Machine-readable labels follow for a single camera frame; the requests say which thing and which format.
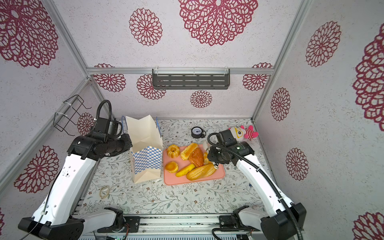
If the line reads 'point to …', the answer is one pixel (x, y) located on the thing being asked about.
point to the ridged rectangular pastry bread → (186, 153)
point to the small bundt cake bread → (173, 151)
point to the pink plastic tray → (171, 178)
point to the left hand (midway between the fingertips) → (131, 146)
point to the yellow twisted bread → (186, 169)
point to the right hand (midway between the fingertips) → (210, 154)
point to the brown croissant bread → (196, 158)
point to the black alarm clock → (197, 132)
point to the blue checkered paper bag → (146, 148)
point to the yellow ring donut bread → (205, 158)
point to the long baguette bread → (201, 172)
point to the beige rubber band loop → (100, 192)
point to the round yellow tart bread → (171, 167)
